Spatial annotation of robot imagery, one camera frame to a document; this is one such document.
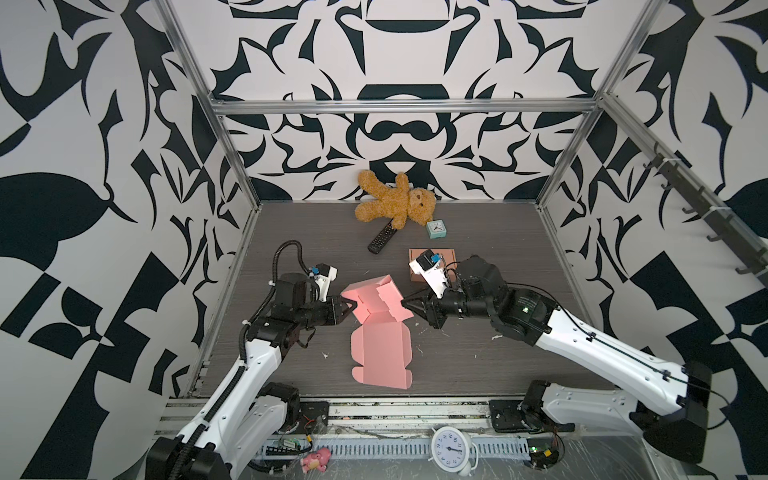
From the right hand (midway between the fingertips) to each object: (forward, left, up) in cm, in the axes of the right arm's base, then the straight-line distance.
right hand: (404, 301), depth 65 cm
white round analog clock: (-25, -10, -24) cm, 36 cm away
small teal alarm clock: (+41, -14, -25) cm, 50 cm away
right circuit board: (-25, -33, -28) cm, 50 cm away
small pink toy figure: (-27, +20, -23) cm, 41 cm away
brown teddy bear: (+49, -1, -19) cm, 52 cm away
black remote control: (+37, +6, -25) cm, 45 cm away
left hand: (+6, +12, -10) cm, 17 cm away
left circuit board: (-24, +30, -29) cm, 48 cm away
